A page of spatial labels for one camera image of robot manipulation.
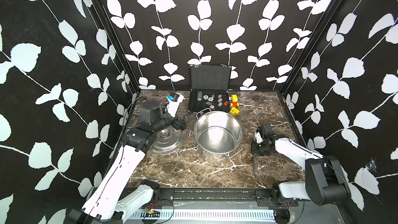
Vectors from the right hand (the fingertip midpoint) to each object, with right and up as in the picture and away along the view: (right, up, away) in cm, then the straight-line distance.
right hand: (251, 147), depth 90 cm
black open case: (-23, +40, +24) cm, 52 cm away
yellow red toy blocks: (-7, +21, +17) cm, 28 cm away
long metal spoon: (0, -8, -6) cm, 11 cm away
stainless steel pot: (-19, +7, +5) cm, 21 cm away
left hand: (-35, +24, -23) cm, 48 cm away
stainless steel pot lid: (-50, +3, +2) cm, 51 cm away
